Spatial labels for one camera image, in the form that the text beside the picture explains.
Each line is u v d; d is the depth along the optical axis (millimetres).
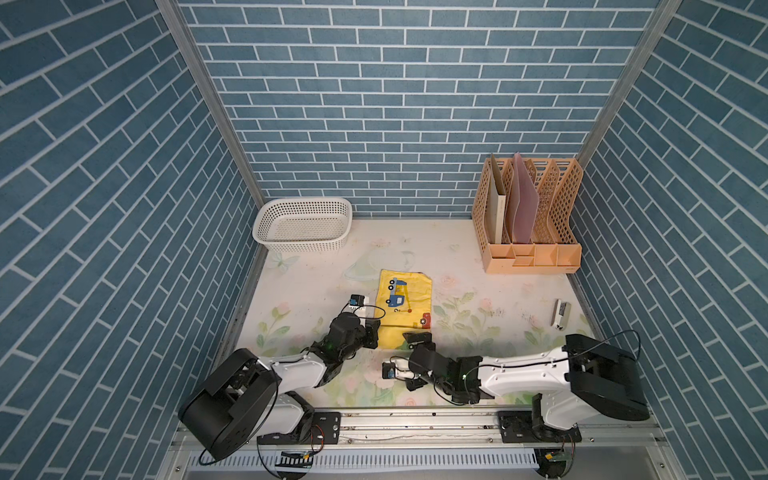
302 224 1192
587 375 426
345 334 675
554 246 1019
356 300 784
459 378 609
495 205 906
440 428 753
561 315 918
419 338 750
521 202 930
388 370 680
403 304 961
